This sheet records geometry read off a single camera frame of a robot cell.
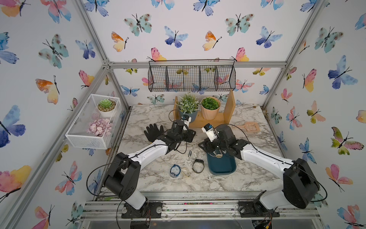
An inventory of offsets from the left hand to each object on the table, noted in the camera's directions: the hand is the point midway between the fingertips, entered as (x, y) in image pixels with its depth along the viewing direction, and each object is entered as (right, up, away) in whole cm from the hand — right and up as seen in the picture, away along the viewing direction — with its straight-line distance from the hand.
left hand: (194, 130), depth 86 cm
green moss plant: (+11, +17, +10) cm, 23 cm away
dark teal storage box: (+19, -22, +4) cm, 30 cm away
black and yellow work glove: (-30, -3, +20) cm, 36 cm away
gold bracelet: (-6, -25, 0) cm, 26 cm away
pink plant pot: (+10, +10, +12) cm, 19 cm away
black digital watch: (+2, -18, 0) cm, 18 cm away
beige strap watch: (+16, -16, +4) cm, 23 cm away
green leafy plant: (-4, +16, +4) cm, 17 cm away
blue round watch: (-13, -25, -4) cm, 29 cm away
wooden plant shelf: (+22, +8, +18) cm, 29 cm away
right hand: (+5, -6, -3) cm, 8 cm away
